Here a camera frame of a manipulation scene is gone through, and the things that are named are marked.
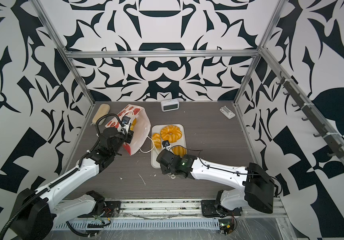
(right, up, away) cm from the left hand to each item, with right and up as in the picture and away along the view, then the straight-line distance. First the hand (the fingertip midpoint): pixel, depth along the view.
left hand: (128, 121), depth 79 cm
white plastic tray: (+13, -17, +5) cm, 23 cm away
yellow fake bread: (+27, -18, +11) cm, 34 cm away
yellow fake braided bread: (+22, -9, +21) cm, 32 cm away
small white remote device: (+64, +6, +34) cm, 72 cm away
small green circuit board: (+48, -49, -8) cm, 69 cm away
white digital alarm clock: (+22, +11, +32) cm, 41 cm away
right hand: (+19, -21, 0) cm, 29 cm away
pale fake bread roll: (+14, -13, +15) cm, 24 cm away
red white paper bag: (+2, -2, +15) cm, 15 cm away
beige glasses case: (-28, +6, +32) cm, 43 cm away
